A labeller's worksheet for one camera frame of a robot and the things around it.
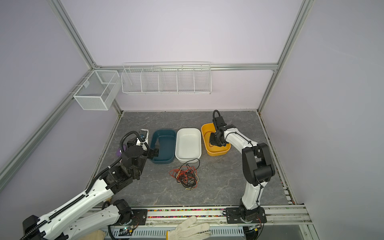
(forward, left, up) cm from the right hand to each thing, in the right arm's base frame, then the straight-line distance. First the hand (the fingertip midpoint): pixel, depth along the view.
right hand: (214, 143), depth 95 cm
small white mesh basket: (+27, +78, +21) cm, 85 cm away
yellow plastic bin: (-4, +1, -2) cm, 5 cm away
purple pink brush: (-3, +63, -6) cm, 64 cm away
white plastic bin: (+2, +17, -4) cm, 18 cm away
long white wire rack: (+36, +31, +25) cm, 54 cm away
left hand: (-11, +35, +20) cm, 42 cm away
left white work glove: (-48, +57, -5) cm, 75 cm away
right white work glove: (-45, +14, -6) cm, 48 cm away
